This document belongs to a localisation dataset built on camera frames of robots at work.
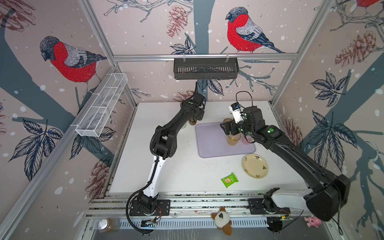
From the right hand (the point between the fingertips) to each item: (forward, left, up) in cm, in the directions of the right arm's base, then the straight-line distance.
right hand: (226, 122), depth 77 cm
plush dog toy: (-40, +2, -23) cm, 47 cm away
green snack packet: (-21, -3, -25) cm, 33 cm away
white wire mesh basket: (-7, +66, +8) cm, 67 cm away
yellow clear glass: (+23, +21, -28) cm, 42 cm away
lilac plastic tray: (+4, +6, -25) cm, 26 cm away
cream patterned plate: (-12, -20, -27) cm, 36 cm away
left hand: (+18, +16, -14) cm, 27 cm away
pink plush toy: (-38, -39, -24) cm, 60 cm away
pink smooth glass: (-12, -9, +2) cm, 15 cm away
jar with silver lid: (-45, +51, -14) cm, 69 cm away
